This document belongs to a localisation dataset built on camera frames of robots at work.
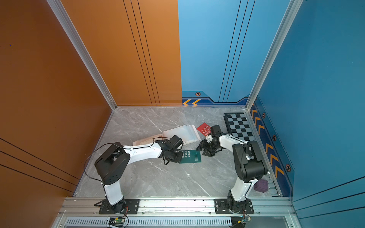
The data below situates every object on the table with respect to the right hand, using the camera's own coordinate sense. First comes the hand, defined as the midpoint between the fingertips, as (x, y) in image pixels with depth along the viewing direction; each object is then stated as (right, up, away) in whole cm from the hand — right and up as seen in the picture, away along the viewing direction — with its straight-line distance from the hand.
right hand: (199, 150), depth 92 cm
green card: (-6, -4, -1) cm, 7 cm away
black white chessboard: (+30, +15, +10) cm, 35 cm away
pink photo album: (-8, +9, +11) cm, 16 cm away
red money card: (+5, +13, +13) cm, 20 cm away
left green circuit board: (-44, -32, -20) cm, 58 cm away
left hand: (-11, -4, -1) cm, 12 cm away
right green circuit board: (+21, -29, -23) cm, 42 cm away
